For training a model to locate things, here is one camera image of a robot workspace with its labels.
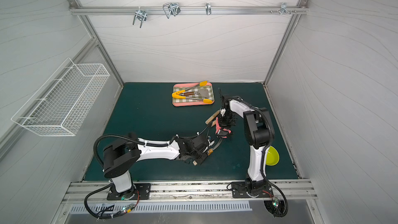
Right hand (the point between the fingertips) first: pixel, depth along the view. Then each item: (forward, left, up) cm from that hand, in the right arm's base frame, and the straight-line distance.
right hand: (224, 128), depth 96 cm
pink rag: (-2, +4, +3) cm, 5 cm away
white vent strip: (-43, +49, +1) cm, 65 cm away
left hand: (-19, +10, +1) cm, 21 cm away
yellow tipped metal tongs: (+25, +33, +3) cm, 42 cm away
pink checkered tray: (+19, +31, +1) cm, 36 cm away
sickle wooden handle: (+4, +6, 0) cm, 7 cm away
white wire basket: (-9, +76, +33) cm, 83 cm away
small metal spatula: (+30, +14, +1) cm, 33 cm away
